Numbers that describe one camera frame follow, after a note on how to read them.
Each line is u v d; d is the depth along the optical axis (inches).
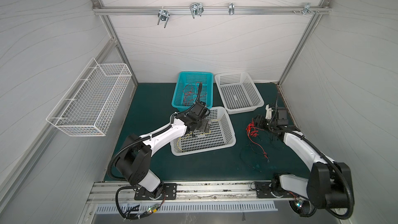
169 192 28.8
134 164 16.9
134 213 26.8
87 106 26.9
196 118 25.5
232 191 29.8
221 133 36.6
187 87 46.6
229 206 27.7
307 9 30.1
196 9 30.2
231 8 30.7
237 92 45.2
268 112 31.5
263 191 29.0
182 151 33.9
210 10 31.3
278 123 26.4
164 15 31.3
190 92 45.3
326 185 16.3
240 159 33.3
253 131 34.9
